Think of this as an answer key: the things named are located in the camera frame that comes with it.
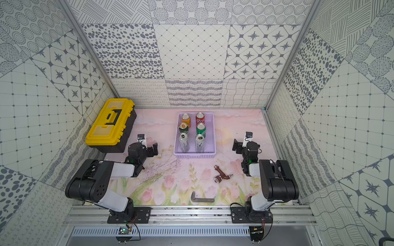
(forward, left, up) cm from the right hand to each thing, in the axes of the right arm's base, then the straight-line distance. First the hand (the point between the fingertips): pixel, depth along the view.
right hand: (242, 141), depth 95 cm
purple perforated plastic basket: (-3, +21, -6) cm, 22 cm away
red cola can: (+15, +27, +5) cm, 31 cm away
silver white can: (-4, +36, +8) cm, 37 cm away
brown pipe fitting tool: (-23, +16, -4) cm, 28 cm away
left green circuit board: (-46, +63, -7) cm, 78 cm away
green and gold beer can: (+6, +38, +6) cm, 38 cm away
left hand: (-2, +60, +1) cm, 60 cm away
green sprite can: (+5, +26, +5) cm, 27 cm away
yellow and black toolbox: (-3, +78, +13) cm, 79 cm away
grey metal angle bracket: (-33, +26, -6) cm, 42 cm away
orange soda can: (+14, +37, +6) cm, 40 cm away
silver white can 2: (-7, +27, +7) cm, 29 cm away
